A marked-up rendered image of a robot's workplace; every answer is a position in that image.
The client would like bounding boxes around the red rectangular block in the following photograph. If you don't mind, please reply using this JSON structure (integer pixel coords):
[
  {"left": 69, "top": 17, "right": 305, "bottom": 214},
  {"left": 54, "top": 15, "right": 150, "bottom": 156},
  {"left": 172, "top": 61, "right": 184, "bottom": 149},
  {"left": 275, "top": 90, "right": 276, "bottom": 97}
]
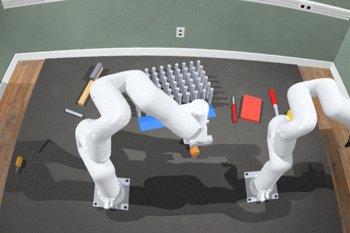
[{"left": 240, "top": 95, "right": 261, "bottom": 123}]

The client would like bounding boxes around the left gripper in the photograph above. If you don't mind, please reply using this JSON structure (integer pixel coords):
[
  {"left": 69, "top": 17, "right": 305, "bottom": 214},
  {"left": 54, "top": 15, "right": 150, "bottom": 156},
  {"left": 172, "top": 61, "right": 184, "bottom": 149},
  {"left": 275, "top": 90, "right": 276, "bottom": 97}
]
[{"left": 178, "top": 126, "right": 207, "bottom": 151}]

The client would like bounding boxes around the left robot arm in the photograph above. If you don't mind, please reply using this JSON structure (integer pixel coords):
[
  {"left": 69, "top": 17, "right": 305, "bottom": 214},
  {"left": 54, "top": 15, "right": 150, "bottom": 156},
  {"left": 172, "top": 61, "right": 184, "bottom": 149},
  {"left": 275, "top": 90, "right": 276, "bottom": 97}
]
[{"left": 75, "top": 70, "right": 213, "bottom": 209}]

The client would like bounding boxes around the blue flat bar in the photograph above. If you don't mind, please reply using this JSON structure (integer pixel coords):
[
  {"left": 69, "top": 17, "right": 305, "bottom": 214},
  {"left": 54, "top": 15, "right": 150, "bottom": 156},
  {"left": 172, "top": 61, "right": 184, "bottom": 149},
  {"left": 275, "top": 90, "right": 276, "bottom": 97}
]
[{"left": 138, "top": 104, "right": 216, "bottom": 131}]

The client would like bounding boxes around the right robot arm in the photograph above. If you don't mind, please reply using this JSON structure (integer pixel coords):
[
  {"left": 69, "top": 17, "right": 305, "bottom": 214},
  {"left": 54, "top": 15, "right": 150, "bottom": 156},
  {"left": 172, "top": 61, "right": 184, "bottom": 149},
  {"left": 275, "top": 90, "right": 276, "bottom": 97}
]
[{"left": 249, "top": 78, "right": 350, "bottom": 202}]

